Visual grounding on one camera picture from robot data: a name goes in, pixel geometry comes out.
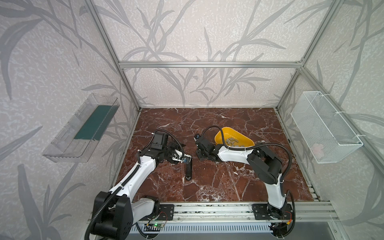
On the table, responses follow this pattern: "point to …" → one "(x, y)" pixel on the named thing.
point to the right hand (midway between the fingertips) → (200, 145)
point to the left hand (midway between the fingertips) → (183, 142)
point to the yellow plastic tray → (229, 132)
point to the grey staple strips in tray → (231, 141)
